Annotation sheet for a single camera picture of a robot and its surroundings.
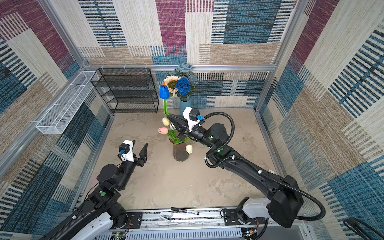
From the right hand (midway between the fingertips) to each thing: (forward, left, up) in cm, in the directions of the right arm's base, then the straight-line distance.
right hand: (168, 117), depth 58 cm
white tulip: (-2, -7, -19) cm, 21 cm away
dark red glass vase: (+9, 0, -43) cm, 44 cm away
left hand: (-1, +15, -15) cm, 21 cm away
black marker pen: (-24, -3, -43) cm, 49 cm away
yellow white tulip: (+9, +4, -13) cm, 16 cm away
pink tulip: (+4, +4, -14) cm, 16 cm away
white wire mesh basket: (+11, +54, -10) cm, 56 cm away
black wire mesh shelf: (+51, +38, -26) cm, 68 cm away
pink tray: (-10, +46, -41) cm, 62 cm away
